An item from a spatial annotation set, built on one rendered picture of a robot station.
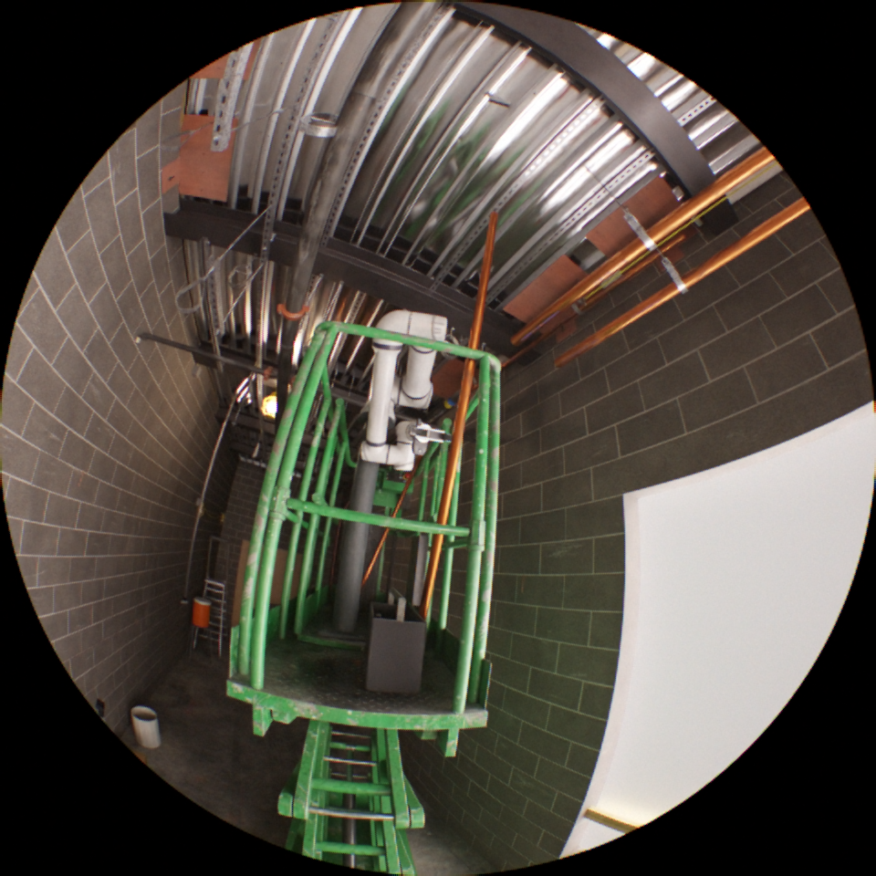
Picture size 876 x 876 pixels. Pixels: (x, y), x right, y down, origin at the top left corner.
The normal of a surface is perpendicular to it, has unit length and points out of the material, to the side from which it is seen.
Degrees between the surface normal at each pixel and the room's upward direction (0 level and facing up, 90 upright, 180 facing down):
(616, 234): 180
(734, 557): 90
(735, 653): 90
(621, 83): 180
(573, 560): 90
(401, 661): 90
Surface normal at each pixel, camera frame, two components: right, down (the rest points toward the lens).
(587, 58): -0.10, 0.91
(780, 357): -0.87, -0.28
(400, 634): 0.22, -0.37
